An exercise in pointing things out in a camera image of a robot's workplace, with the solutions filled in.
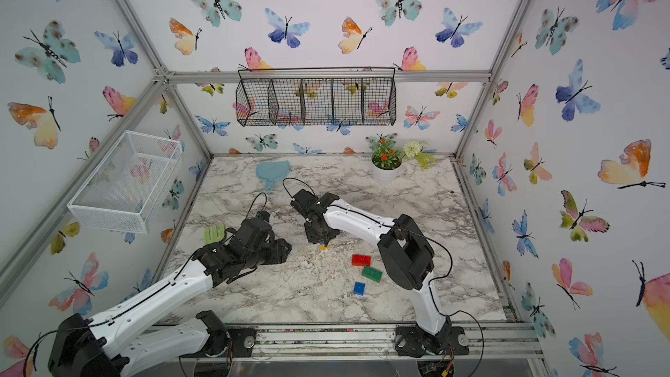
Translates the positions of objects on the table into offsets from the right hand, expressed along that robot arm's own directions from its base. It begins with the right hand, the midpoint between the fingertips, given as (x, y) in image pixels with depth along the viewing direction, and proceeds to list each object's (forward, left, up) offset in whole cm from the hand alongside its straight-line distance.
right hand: (320, 234), depth 88 cm
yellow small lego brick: (-1, 0, -7) cm, 7 cm away
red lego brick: (-6, -14, -6) cm, 16 cm away
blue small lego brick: (-15, -14, -6) cm, 21 cm away
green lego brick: (-10, -18, -7) cm, 21 cm away
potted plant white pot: (+28, -22, +6) cm, 37 cm away
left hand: (-7, +9, +5) cm, 13 cm away
